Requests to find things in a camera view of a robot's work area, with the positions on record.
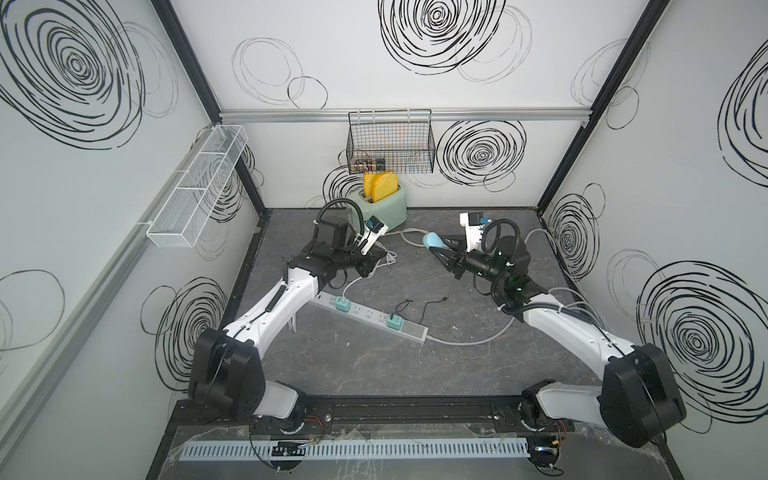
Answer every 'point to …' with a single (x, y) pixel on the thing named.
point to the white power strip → (372, 316)
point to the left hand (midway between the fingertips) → (382, 251)
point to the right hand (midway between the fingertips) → (441, 240)
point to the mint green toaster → (391, 209)
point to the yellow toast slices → (380, 185)
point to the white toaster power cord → (411, 229)
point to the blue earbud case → (433, 239)
